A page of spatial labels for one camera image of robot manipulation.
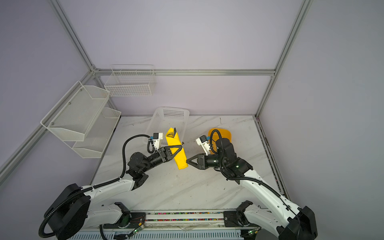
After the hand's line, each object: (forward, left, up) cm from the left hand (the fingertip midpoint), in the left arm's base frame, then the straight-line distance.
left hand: (182, 147), depth 67 cm
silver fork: (+7, +4, +3) cm, 9 cm away
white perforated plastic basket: (+44, +19, -25) cm, 54 cm away
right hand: (-6, -3, -3) cm, 7 cm away
